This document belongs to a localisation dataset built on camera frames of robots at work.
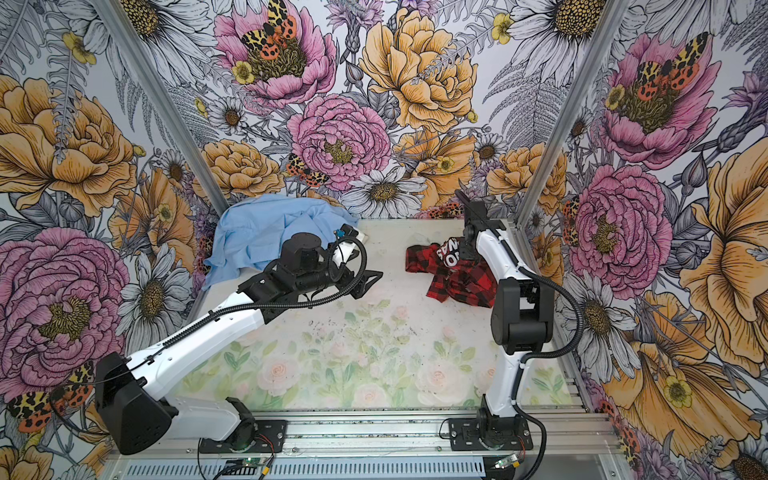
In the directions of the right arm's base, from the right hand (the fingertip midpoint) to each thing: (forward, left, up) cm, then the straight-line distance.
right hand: (476, 259), depth 95 cm
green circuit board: (-49, +61, -11) cm, 79 cm away
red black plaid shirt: (-7, +4, -2) cm, 8 cm away
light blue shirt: (+20, +79, -6) cm, 81 cm away
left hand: (-14, +33, +15) cm, 39 cm away
